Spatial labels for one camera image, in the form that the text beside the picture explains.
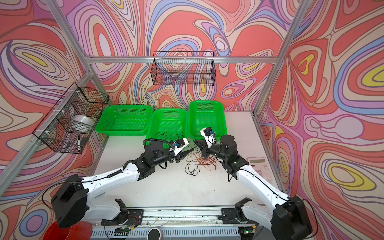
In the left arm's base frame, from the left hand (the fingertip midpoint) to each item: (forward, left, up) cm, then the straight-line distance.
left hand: (192, 144), depth 72 cm
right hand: (+2, -2, -4) cm, 5 cm away
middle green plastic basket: (+32, +20, -24) cm, 45 cm away
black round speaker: (-34, +17, -19) cm, 43 cm away
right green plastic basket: (+45, -9, -25) cm, 52 cm away
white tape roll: (+10, +54, +7) cm, 56 cm away
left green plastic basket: (+38, +54, -24) cm, 70 cm away
